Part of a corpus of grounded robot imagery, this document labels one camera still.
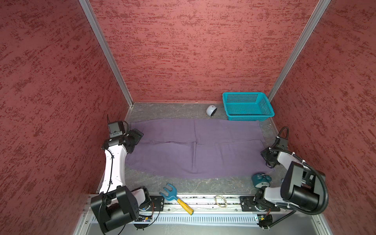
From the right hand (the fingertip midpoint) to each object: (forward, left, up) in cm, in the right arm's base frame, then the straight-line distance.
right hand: (263, 156), depth 91 cm
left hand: (+4, +75, +17) cm, 77 cm away
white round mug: (+34, +31, +8) cm, 46 cm away
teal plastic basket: (+46, -2, -1) cm, 46 cm away
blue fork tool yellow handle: (-21, +57, +3) cm, 60 cm away
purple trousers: (+6, +42, +3) cm, 42 cm away
